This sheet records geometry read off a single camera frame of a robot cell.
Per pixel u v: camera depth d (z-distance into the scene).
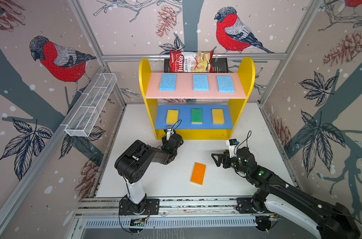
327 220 0.41
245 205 0.73
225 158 0.70
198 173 0.84
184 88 0.72
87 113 0.75
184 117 0.93
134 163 0.48
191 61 0.87
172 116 0.91
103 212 0.73
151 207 0.73
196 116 0.93
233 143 0.71
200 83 0.73
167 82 0.73
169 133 0.84
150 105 0.75
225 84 0.73
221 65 0.96
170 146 0.75
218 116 0.92
